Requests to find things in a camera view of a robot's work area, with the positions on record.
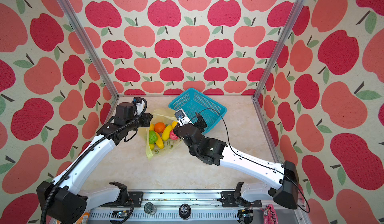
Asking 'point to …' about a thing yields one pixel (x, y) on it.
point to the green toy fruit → (153, 137)
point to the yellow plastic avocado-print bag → (167, 116)
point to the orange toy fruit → (159, 127)
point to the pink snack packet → (270, 216)
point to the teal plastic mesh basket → (193, 101)
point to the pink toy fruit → (173, 136)
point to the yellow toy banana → (166, 133)
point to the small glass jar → (149, 208)
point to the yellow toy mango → (159, 142)
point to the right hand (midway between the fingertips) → (193, 117)
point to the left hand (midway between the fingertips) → (155, 116)
